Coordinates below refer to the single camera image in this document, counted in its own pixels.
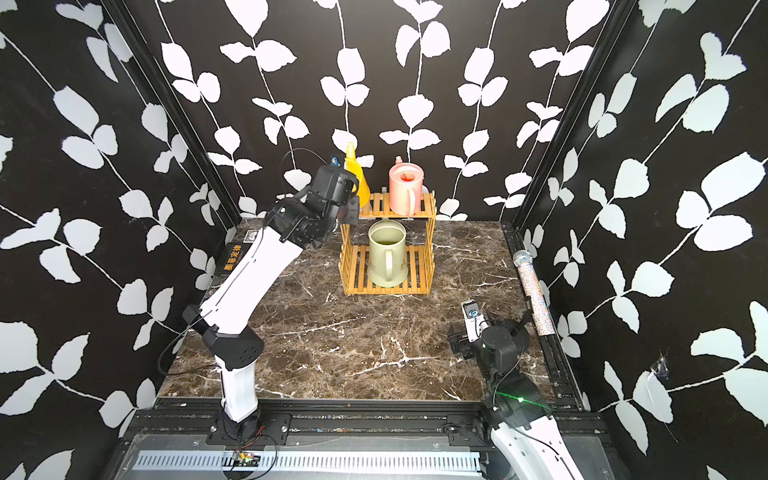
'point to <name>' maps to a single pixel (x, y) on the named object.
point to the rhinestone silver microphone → (523, 259)
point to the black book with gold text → (233, 253)
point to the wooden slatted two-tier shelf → (353, 258)
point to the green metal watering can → (387, 253)
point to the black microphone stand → (510, 335)
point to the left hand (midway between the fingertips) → (347, 194)
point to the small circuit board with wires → (245, 459)
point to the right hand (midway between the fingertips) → (469, 312)
